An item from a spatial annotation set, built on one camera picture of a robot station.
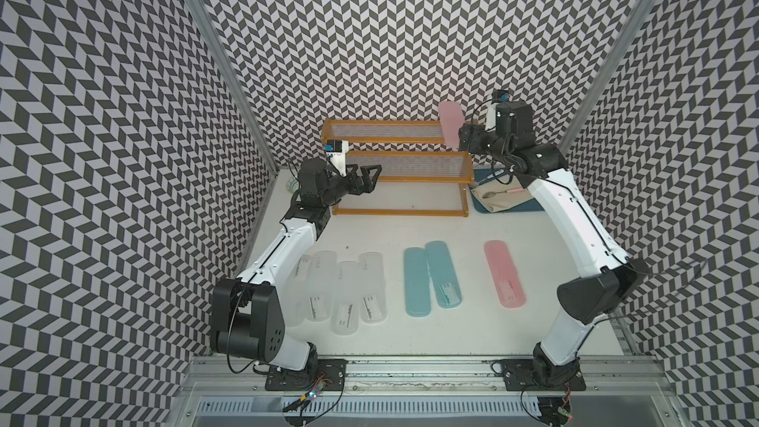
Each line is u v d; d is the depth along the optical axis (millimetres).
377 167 765
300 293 872
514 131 535
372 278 889
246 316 428
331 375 725
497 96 628
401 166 1227
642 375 754
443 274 903
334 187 680
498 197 1043
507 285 879
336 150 697
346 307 825
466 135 675
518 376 733
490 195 1061
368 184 720
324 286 880
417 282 889
